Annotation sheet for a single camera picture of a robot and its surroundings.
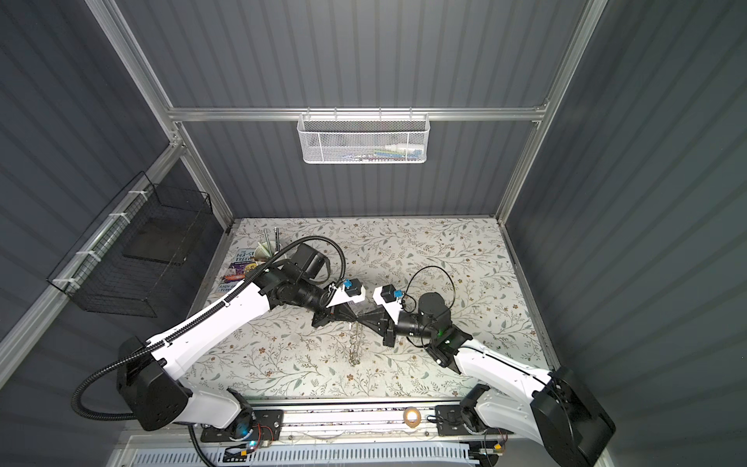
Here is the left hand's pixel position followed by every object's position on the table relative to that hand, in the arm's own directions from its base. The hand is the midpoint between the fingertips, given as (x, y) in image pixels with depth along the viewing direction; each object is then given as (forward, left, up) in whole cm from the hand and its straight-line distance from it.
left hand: (354, 315), depth 73 cm
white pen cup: (+31, +31, -9) cm, 45 cm away
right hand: (-2, -2, 0) cm, 3 cm away
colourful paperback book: (+31, +41, -17) cm, 54 cm away
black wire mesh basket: (+14, +57, +8) cm, 59 cm away
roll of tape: (-22, -14, -19) cm, 32 cm away
